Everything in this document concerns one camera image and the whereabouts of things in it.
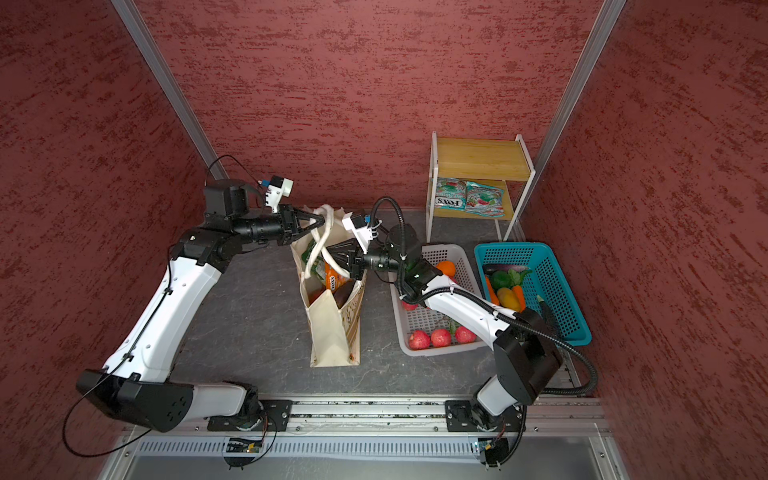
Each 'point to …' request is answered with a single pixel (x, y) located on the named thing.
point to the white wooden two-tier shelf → (477, 179)
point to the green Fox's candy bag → (318, 265)
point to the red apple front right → (464, 336)
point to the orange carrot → (520, 298)
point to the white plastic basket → (426, 331)
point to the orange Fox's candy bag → (333, 280)
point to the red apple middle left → (409, 307)
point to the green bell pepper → (501, 279)
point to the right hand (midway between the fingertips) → (322, 259)
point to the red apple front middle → (440, 337)
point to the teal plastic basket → (546, 279)
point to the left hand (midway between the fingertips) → (323, 229)
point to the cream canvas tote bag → (334, 330)
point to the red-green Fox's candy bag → (485, 200)
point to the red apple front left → (419, 340)
